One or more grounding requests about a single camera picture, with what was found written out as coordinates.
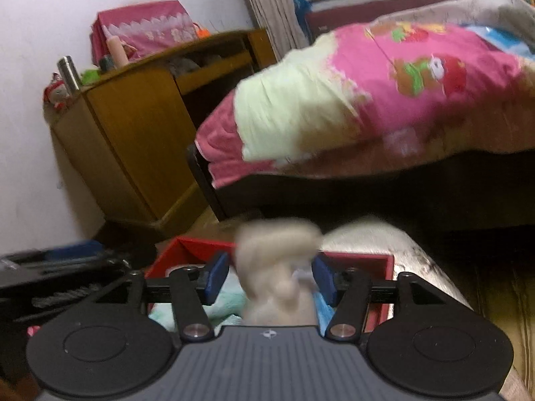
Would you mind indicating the steel thermos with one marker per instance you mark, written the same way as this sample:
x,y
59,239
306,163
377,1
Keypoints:
x,y
70,73

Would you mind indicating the patchwork bed sheet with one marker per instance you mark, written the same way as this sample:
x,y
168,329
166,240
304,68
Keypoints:
x,y
501,39

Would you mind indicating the green plush toy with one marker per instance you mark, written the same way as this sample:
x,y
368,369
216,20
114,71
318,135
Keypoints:
x,y
90,76

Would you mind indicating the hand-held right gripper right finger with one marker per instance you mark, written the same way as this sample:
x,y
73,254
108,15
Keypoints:
x,y
324,277

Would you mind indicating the red plush toy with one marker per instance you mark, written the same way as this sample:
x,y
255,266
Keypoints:
x,y
57,92

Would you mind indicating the dark cup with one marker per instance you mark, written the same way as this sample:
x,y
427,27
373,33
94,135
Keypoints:
x,y
106,63

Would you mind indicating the pink cartoon quilt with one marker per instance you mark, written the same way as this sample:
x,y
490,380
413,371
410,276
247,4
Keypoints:
x,y
376,92

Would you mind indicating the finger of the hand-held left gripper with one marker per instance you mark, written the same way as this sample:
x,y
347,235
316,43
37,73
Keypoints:
x,y
75,250

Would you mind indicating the maroon sofa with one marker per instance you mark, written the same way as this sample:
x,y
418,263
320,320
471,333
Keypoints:
x,y
347,14

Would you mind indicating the orange toy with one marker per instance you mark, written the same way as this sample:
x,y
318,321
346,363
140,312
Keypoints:
x,y
201,31

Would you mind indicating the pink cloth cover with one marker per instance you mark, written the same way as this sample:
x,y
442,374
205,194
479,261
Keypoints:
x,y
146,29

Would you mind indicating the beige curtain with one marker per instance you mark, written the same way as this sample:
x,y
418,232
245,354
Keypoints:
x,y
271,12

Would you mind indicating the floral tablecloth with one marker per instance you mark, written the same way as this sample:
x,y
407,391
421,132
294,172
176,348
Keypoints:
x,y
376,238

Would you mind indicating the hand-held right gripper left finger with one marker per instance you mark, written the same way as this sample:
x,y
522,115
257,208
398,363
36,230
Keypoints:
x,y
217,277

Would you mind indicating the dark bed frame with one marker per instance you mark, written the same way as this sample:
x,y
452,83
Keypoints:
x,y
334,200

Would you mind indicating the cream fluffy cloth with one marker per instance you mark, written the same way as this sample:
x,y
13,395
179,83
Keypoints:
x,y
271,255

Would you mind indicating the blue cloth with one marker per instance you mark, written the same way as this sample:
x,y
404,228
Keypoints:
x,y
324,315

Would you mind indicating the wooden cabinet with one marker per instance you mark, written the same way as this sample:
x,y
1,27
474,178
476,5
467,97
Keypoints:
x,y
125,133

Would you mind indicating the blue bag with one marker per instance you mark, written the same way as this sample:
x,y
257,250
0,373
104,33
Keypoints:
x,y
300,10

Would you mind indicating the grey cloth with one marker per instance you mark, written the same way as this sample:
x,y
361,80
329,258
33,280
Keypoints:
x,y
188,66

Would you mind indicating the red cardboard box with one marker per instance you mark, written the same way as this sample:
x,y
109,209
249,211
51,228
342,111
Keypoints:
x,y
380,267

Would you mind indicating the teal cloth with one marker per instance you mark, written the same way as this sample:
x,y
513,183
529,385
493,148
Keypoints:
x,y
225,300

